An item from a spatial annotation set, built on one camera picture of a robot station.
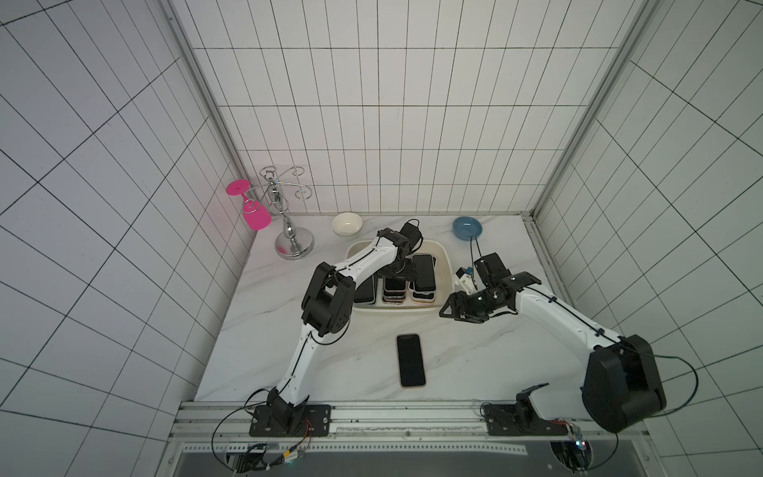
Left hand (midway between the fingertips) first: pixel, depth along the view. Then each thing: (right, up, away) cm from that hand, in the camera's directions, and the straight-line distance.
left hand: (393, 280), depth 96 cm
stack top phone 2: (0, -1, -2) cm, 2 cm away
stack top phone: (-9, -4, -4) cm, 10 cm away
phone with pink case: (+4, -21, -14) cm, 26 cm away
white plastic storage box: (+6, -7, -1) cm, 9 cm away
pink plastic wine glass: (-49, +22, +6) cm, 54 cm away
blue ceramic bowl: (+30, +18, +18) cm, 39 cm away
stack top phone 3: (+11, +2, -1) cm, 11 cm away
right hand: (+13, -8, -14) cm, 21 cm away
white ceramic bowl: (-17, +19, +15) cm, 30 cm away
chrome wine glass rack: (-37, +12, +14) cm, 41 cm away
